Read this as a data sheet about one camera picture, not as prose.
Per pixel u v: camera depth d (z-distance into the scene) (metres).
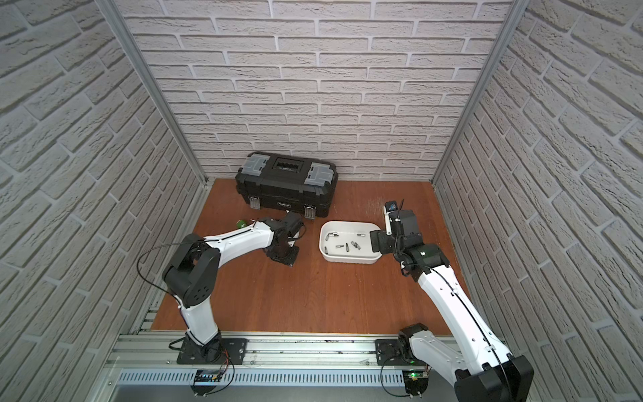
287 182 0.95
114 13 0.70
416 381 0.70
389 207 0.67
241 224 1.00
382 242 0.68
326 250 0.95
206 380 0.72
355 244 0.97
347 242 0.98
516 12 0.69
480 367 0.38
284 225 0.74
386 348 0.74
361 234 1.00
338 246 0.97
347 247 0.97
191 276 0.48
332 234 1.00
